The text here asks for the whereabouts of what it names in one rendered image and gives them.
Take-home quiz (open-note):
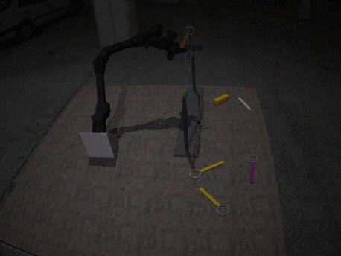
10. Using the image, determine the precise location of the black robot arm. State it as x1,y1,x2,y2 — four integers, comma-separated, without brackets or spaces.
92,24,178,133

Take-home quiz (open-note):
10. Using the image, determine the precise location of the grey loop with yellow handle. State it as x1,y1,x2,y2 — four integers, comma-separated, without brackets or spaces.
189,161,225,179
199,188,230,215

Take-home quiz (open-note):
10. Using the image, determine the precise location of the grey flat bar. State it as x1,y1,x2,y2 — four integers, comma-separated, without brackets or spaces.
238,98,252,112

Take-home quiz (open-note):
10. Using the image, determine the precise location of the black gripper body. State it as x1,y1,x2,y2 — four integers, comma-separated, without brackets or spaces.
157,37,176,60

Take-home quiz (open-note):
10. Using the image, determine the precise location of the yellow rectangular block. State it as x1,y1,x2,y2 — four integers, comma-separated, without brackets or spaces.
213,94,229,106

